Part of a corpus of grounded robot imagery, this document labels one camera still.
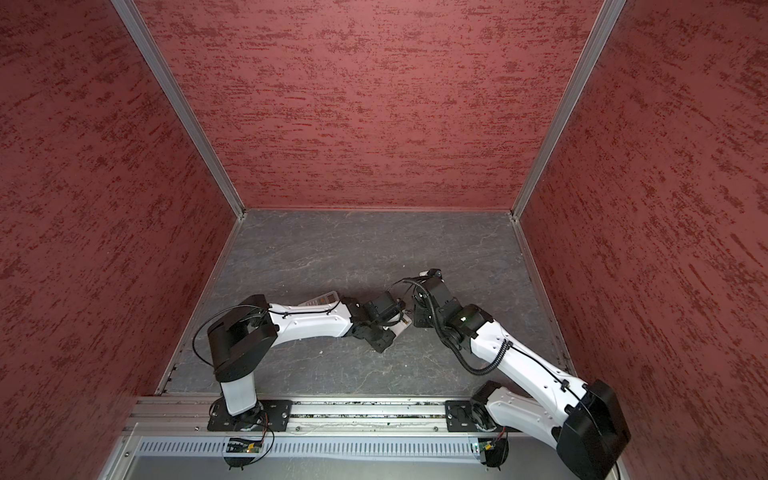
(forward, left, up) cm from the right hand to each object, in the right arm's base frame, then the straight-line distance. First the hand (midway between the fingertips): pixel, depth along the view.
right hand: (417, 316), depth 81 cm
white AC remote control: (+2, +4, -9) cm, 10 cm away
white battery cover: (+19, -4, -8) cm, 21 cm away
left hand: (-3, +11, -11) cm, 16 cm away
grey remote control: (+12, +27, -9) cm, 31 cm away
